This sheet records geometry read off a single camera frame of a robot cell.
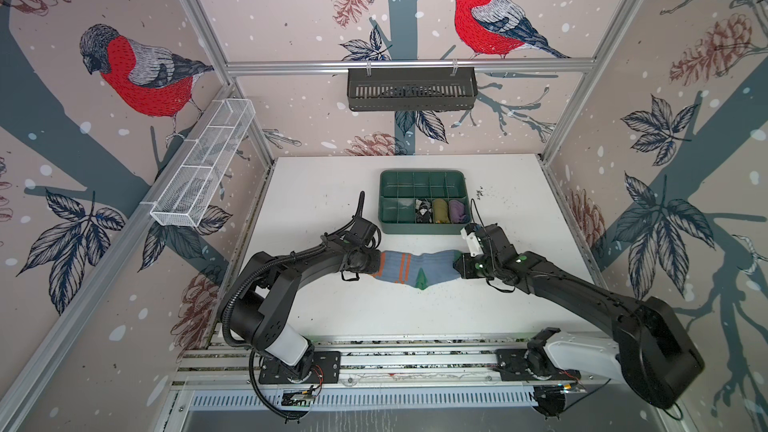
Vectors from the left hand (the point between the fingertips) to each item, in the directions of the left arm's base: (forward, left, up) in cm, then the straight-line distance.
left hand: (375, 264), depth 90 cm
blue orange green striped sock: (-1, -8, -1) cm, 8 cm away
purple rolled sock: (+16, -27, +5) cm, 32 cm away
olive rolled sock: (+16, -21, +5) cm, 27 cm away
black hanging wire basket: (+55, -13, +26) cm, 62 cm away
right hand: (-3, -23, +4) cm, 23 cm away
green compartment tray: (+33, -8, -4) cm, 34 cm away
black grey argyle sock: (+16, -16, +6) cm, 23 cm away
